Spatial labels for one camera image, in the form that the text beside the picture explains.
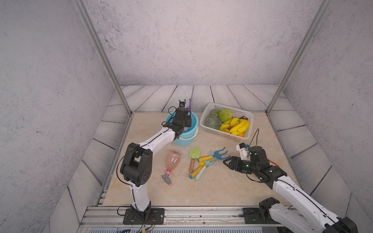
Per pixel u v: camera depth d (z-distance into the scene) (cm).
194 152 96
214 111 109
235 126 98
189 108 119
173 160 87
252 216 72
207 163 91
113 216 75
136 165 49
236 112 111
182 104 81
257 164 61
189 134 87
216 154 96
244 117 108
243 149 74
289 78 98
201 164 91
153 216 72
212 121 101
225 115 102
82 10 71
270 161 91
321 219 41
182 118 73
